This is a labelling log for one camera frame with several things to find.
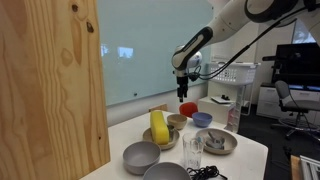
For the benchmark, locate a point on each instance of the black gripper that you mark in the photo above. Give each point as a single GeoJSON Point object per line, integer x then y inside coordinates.
{"type": "Point", "coordinates": [182, 83]}

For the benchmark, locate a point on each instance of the beige brown bowl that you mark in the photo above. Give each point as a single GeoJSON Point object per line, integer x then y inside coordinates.
{"type": "Point", "coordinates": [177, 120]}

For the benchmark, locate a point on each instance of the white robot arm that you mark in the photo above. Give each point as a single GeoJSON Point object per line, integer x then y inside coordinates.
{"type": "Point", "coordinates": [230, 20]}

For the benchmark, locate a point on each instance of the red bowl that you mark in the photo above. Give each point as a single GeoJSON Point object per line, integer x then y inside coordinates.
{"type": "Point", "coordinates": [188, 108]}

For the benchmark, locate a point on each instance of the blue grey bowl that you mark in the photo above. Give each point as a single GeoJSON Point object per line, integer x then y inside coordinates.
{"type": "Point", "coordinates": [202, 119]}

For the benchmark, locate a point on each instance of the small grey bowl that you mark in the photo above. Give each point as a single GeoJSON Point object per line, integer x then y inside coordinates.
{"type": "Point", "coordinates": [140, 156]}

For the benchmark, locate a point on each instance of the large grey bowl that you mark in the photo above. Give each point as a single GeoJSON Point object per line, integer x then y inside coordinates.
{"type": "Point", "coordinates": [166, 172]}

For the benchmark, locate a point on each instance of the white low cabinet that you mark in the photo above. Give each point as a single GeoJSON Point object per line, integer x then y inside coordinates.
{"type": "Point", "coordinates": [213, 111]}

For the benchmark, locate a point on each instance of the small metal cup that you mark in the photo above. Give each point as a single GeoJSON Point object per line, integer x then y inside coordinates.
{"type": "Point", "coordinates": [171, 130]}

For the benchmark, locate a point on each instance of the white flat tablet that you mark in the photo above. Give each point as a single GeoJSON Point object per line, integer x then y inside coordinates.
{"type": "Point", "coordinates": [220, 101]}

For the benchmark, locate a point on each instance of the yellow sponge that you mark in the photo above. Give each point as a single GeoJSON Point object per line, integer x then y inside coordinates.
{"type": "Point", "coordinates": [159, 128]}

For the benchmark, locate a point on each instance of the small beige plate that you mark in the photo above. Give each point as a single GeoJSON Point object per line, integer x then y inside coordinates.
{"type": "Point", "coordinates": [173, 141]}

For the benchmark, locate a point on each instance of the glass whiteboard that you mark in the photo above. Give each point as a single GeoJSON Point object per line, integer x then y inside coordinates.
{"type": "Point", "coordinates": [150, 50]}

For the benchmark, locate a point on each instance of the clear plastic drawer tower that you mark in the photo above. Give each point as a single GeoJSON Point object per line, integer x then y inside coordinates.
{"type": "Point", "coordinates": [234, 116]}

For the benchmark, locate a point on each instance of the white laundry basket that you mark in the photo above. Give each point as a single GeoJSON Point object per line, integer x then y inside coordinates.
{"type": "Point", "coordinates": [235, 73]}

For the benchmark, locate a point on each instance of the clear drinking glass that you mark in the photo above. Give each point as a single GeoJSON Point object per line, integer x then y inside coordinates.
{"type": "Point", "coordinates": [193, 155]}

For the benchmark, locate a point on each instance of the large beige shallow dish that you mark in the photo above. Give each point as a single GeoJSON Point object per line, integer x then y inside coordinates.
{"type": "Point", "coordinates": [230, 141]}

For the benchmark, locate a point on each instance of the white basket stand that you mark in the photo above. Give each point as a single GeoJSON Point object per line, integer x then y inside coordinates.
{"type": "Point", "coordinates": [250, 100]}

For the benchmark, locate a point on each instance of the white drawer cabinet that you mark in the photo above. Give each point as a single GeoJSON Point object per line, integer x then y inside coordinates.
{"type": "Point", "coordinates": [266, 100]}

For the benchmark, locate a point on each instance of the grey office chair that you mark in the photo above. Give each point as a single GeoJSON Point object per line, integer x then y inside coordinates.
{"type": "Point", "coordinates": [300, 105]}

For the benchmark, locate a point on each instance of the black monitor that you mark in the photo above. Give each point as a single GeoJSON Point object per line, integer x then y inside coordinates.
{"type": "Point", "coordinates": [300, 70]}

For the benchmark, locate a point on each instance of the pine wood board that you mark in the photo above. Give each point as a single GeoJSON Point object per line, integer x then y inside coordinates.
{"type": "Point", "coordinates": [50, 90]}

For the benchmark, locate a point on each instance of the window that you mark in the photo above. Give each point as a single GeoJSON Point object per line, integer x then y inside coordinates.
{"type": "Point", "coordinates": [301, 35]}

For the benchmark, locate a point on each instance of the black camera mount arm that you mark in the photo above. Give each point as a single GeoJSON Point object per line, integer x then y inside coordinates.
{"type": "Point", "coordinates": [280, 57]}

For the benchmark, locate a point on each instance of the aluminium frame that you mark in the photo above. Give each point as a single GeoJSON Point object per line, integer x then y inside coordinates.
{"type": "Point", "coordinates": [310, 168]}

